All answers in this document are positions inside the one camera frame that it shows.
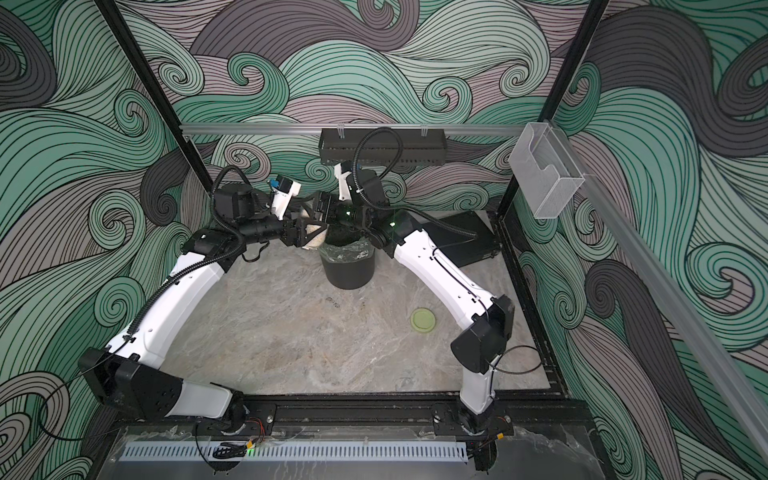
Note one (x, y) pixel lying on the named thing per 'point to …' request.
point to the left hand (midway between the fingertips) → (315, 215)
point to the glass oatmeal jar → (316, 241)
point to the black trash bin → (348, 266)
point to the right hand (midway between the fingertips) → (309, 206)
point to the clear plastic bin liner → (351, 251)
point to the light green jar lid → (423, 320)
